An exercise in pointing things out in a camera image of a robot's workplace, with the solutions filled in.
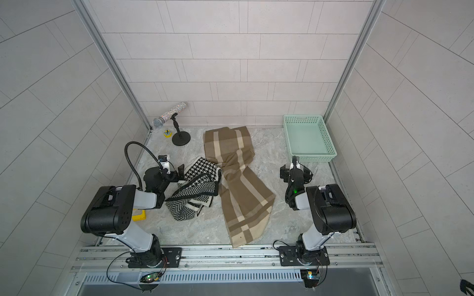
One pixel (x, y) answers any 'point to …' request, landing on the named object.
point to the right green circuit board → (311, 277)
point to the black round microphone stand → (181, 138)
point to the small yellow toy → (168, 134)
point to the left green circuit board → (151, 277)
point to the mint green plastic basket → (307, 138)
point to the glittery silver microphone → (158, 121)
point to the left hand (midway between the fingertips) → (178, 162)
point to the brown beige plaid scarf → (247, 202)
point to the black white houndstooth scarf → (200, 184)
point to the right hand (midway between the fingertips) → (294, 163)
